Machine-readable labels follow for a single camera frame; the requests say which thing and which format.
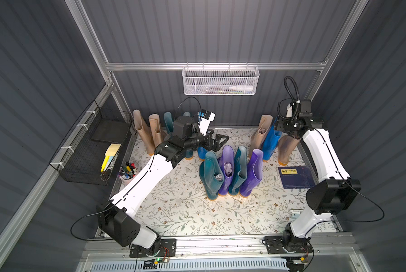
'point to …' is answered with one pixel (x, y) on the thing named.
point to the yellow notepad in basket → (109, 155)
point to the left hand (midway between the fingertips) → (224, 136)
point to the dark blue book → (296, 177)
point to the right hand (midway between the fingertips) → (284, 124)
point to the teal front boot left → (211, 174)
